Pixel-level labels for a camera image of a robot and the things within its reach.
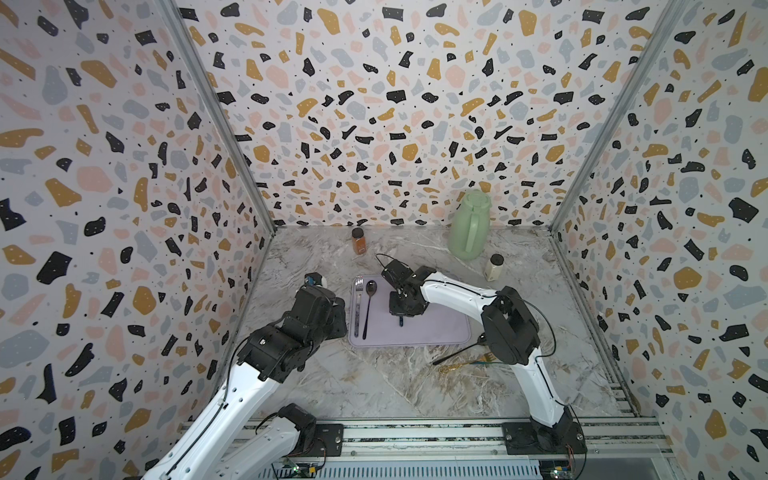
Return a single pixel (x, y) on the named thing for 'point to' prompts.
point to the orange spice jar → (359, 241)
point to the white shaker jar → (494, 267)
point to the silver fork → (359, 288)
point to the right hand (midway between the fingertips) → (396, 312)
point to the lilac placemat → (370, 323)
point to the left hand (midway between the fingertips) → (342, 313)
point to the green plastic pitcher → (469, 225)
